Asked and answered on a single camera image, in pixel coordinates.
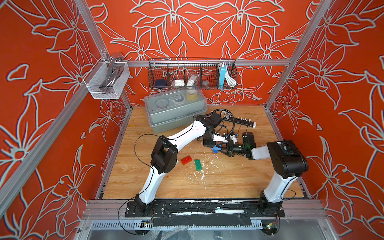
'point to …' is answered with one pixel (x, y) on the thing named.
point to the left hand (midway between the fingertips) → (211, 139)
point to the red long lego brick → (186, 160)
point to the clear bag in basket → (193, 82)
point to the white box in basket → (179, 83)
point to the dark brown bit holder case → (237, 119)
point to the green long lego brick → (198, 164)
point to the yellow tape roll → (191, 95)
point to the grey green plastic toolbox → (170, 110)
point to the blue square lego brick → (215, 149)
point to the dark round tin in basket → (160, 83)
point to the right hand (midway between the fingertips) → (216, 149)
